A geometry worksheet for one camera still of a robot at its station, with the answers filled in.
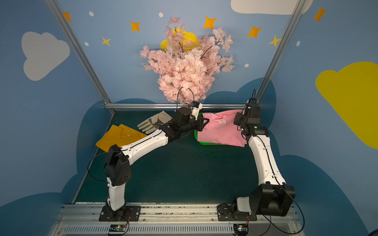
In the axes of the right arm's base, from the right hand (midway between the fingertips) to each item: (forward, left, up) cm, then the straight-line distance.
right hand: (244, 114), depth 80 cm
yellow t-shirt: (0, +81, -27) cm, 85 cm away
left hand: (-4, +20, 0) cm, 20 cm away
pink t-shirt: (-5, +12, -7) cm, 15 cm away
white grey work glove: (+14, +61, -29) cm, 69 cm away
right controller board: (-50, +1, -32) cm, 60 cm away
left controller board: (-54, +63, -30) cm, 88 cm away
